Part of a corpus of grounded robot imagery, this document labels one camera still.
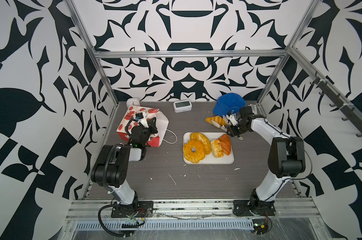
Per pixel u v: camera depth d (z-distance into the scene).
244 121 0.70
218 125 0.98
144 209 0.74
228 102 1.18
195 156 0.87
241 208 0.74
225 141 0.94
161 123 1.04
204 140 0.92
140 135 0.71
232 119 0.88
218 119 1.05
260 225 0.71
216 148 0.89
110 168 0.43
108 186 0.49
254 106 1.16
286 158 0.49
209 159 0.90
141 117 0.78
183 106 1.12
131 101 1.09
